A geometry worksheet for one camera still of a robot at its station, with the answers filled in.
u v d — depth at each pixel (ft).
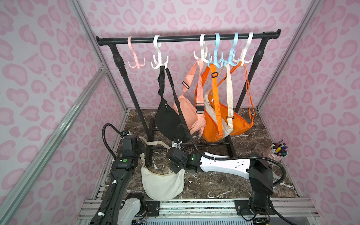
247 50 1.83
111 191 1.47
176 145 2.32
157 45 1.63
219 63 1.92
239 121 2.58
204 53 1.86
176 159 1.93
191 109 2.82
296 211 2.41
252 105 4.12
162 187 2.63
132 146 1.98
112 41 1.60
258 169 1.60
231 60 1.93
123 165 1.75
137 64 1.77
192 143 3.30
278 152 2.67
